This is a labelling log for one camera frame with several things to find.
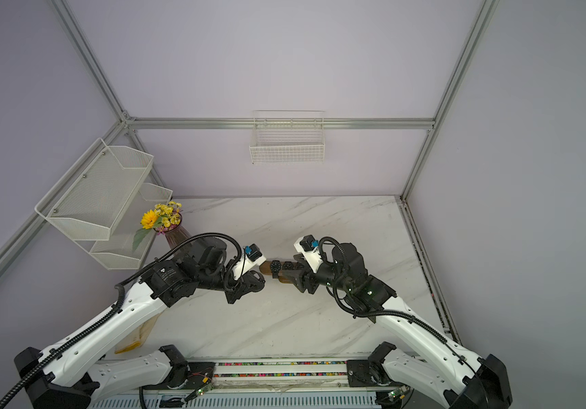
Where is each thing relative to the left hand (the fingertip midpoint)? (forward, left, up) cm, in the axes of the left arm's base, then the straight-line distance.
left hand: (256, 287), depth 70 cm
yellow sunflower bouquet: (+21, +33, +4) cm, 39 cm away
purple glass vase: (+21, +31, -5) cm, 38 cm away
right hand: (+5, -10, +2) cm, 12 cm away
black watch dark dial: (+13, -3, -13) cm, 19 cm away
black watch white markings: (+14, -8, -12) cm, 20 cm away
